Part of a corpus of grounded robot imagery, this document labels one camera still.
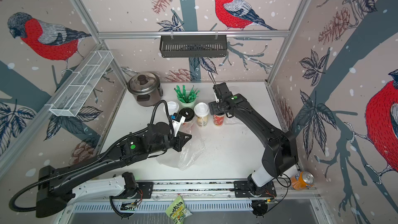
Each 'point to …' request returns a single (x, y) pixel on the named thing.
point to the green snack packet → (176, 211)
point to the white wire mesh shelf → (71, 98)
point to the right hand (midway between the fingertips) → (218, 104)
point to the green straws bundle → (188, 98)
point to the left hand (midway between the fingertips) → (194, 135)
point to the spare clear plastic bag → (233, 121)
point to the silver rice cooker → (146, 88)
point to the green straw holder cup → (191, 104)
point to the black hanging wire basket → (193, 46)
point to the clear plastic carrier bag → (192, 148)
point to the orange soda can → (302, 180)
